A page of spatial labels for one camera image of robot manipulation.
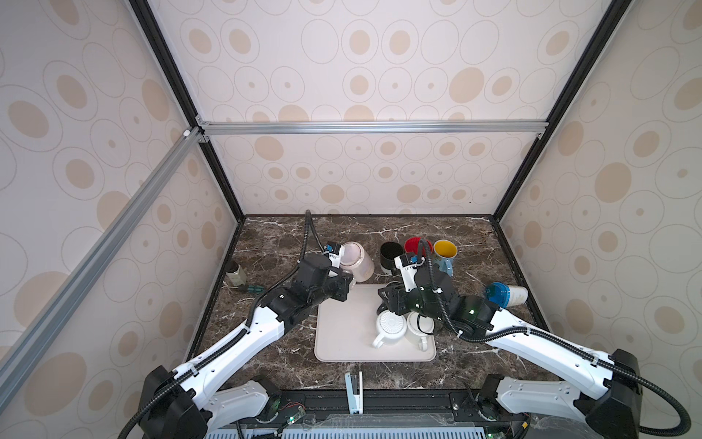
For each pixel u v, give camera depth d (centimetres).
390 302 66
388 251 97
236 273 92
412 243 113
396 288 64
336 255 67
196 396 39
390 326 80
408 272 65
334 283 67
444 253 97
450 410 74
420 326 64
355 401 73
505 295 88
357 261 73
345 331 87
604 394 40
